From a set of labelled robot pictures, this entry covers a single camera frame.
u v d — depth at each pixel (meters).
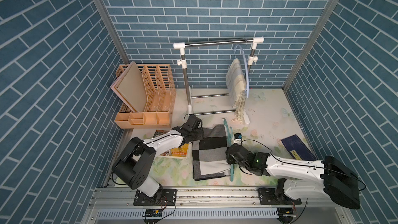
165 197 0.73
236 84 0.85
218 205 0.73
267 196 0.74
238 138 0.75
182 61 0.77
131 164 0.45
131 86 0.94
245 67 0.75
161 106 1.06
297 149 0.89
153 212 0.72
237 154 0.62
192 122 0.71
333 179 0.42
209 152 0.87
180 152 0.87
